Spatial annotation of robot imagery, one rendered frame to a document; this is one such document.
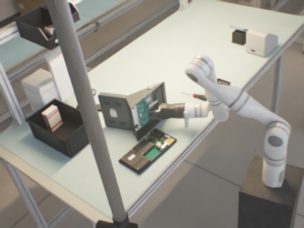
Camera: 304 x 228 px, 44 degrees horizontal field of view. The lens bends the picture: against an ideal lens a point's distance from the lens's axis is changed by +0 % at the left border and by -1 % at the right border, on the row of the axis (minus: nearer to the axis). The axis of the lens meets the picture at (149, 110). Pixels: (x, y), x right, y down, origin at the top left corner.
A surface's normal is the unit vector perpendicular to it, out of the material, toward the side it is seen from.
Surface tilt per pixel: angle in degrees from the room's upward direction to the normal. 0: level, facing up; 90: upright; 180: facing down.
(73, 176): 0
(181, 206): 0
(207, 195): 0
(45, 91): 90
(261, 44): 90
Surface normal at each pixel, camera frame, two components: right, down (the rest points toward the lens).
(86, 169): -0.13, -0.77
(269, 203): -0.47, 0.60
